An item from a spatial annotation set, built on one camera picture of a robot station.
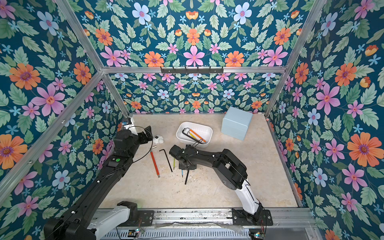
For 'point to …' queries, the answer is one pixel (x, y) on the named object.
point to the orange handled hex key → (196, 134)
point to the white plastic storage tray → (204, 132)
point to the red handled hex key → (155, 164)
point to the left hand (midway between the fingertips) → (143, 127)
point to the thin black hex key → (167, 159)
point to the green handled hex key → (174, 163)
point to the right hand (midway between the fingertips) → (186, 166)
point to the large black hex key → (191, 136)
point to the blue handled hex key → (182, 173)
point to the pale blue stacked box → (235, 122)
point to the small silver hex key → (191, 134)
